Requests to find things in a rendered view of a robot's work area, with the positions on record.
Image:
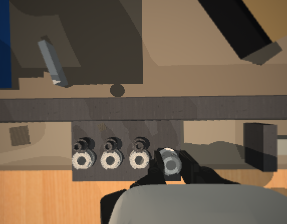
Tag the grey flanged bushing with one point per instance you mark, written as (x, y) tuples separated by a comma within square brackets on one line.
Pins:
[(172, 163)]

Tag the tan wooden bar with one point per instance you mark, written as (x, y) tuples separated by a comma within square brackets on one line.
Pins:
[(248, 25)]

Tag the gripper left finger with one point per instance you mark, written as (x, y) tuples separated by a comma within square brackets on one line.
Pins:
[(156, 175)]

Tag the dark grey plate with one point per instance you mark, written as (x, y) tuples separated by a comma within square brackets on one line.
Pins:
[(120, 150)]

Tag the blue drill press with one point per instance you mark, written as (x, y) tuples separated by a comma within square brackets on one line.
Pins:
[(5, 47)]

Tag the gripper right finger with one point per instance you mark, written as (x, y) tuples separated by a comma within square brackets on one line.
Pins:
[(192, 173)]

